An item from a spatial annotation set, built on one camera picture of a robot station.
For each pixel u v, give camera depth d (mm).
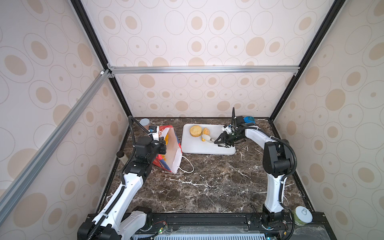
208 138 995
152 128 658
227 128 927
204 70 913
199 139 1058
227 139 853
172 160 871
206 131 1046
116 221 406
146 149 566
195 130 1064
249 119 1077
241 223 744
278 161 555
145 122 1104
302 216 717
